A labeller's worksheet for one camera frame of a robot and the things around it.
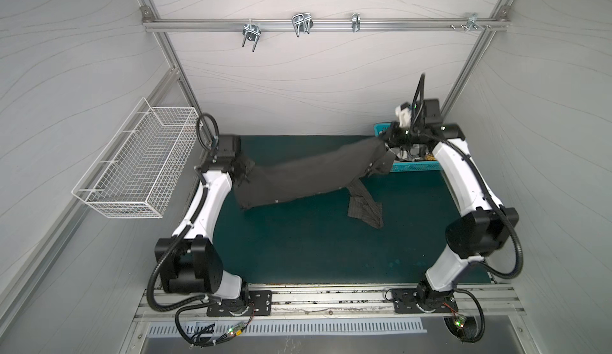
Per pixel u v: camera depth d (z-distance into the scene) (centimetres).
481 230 45
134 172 69
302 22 77
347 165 84
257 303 74
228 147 63
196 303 46
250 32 80
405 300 74
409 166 104
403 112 74
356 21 78
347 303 75
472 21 77
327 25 79
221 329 70
